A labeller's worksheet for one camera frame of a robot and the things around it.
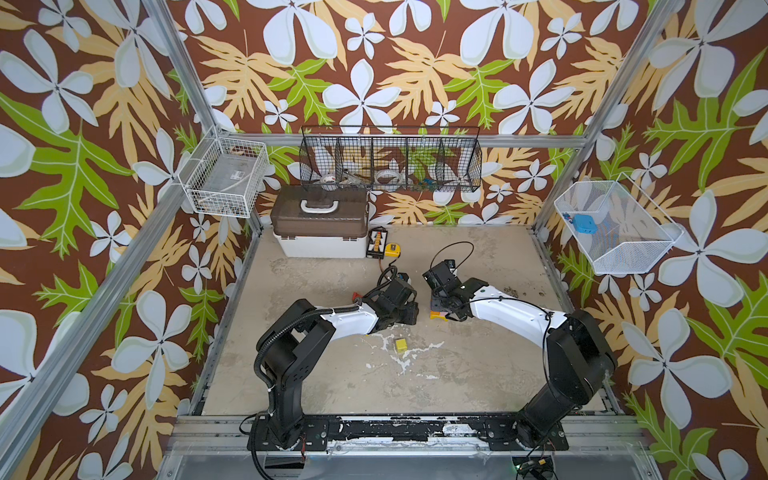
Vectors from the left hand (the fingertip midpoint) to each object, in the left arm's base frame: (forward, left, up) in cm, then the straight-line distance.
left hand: (412, 305), depth 93 cm
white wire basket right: (+11, -56, +24) cm, 62 cm away
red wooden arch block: (+5, +18, -3) cm, 19 cm away
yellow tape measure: (+26, +6, -3) cm, 26 cm away
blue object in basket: (+16, -50, +22) cm, 56 cm away
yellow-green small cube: (-12, +4, -3) cm, 13 cm away
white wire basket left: (+26, +56, +29) cm, 69 cm away
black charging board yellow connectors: (+29, +12, -3) cm, 31 cm away
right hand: (+1, -8, +4) cm, 9 cm away
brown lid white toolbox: (+21, +30, +16) cm, 40 cm away
